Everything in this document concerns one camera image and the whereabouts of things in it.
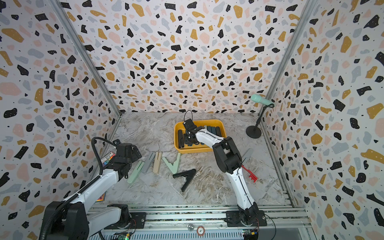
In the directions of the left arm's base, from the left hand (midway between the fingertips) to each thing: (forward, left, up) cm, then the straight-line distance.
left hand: (133, 153), depth 87 cm
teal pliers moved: (+23, -49, -9) cm, 55 cm away
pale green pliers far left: (-6, -2, -8) cm, 10 cm away
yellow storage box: (+20, -55, -7) cm, 59 cm away
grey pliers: (0, -6, -8) cm, 10 cm away
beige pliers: (+2, -13, -8) cm, 15 cm away
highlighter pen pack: (0, +20, -8) cm, 21 cm away
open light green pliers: (-6, -23, -8) cm, 25 cm away
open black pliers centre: (-10, -33, -9) cm, 35 cm away
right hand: (+15, -32, -8) cm, 37 cm away
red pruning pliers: (-11, -70, -10) cm, 72 cm away
